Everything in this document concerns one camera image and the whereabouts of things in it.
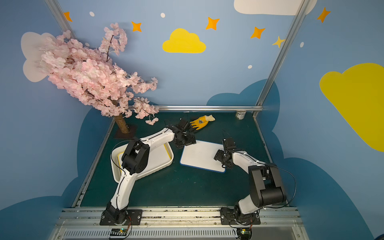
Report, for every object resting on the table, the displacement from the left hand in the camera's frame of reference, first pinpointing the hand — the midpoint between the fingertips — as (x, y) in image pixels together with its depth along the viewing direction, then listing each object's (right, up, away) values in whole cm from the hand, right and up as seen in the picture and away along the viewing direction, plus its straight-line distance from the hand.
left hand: (191, 142), depth 101 cm
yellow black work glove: (+8, +15, +14) cm, 22 cm away
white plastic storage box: (-44, -17, -15) cm, 49 cm away
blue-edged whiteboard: (+7, -8, -2) cm, 11 cm away
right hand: (+20, -10, -6) cm, 23 cm away
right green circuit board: (+27, -42, -27) cm, 57 cm away
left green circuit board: (-36, -42, -28) cm, 62 cm away
